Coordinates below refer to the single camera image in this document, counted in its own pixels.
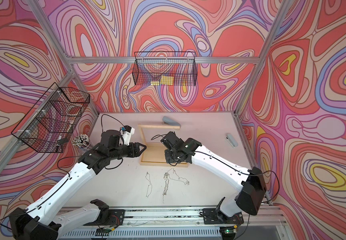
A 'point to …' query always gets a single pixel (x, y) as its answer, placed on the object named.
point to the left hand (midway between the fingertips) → (144, 147)
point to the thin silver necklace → (150, 187)
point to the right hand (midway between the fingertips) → (172, 160)
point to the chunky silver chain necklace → (166, 178)
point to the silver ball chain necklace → (172, 178)
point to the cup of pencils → (82, 141)
